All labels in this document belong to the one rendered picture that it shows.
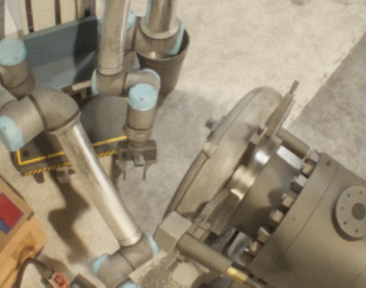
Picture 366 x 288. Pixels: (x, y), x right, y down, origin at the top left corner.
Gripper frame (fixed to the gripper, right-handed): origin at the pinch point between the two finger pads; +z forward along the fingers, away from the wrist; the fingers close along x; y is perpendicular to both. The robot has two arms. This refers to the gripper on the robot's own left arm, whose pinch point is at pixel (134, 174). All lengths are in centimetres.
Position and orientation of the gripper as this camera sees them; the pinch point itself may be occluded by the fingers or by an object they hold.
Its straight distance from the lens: 181.1
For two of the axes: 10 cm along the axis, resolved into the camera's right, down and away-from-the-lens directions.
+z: -1.4, 8.0, 5.9
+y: 2.4, 6.0, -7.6
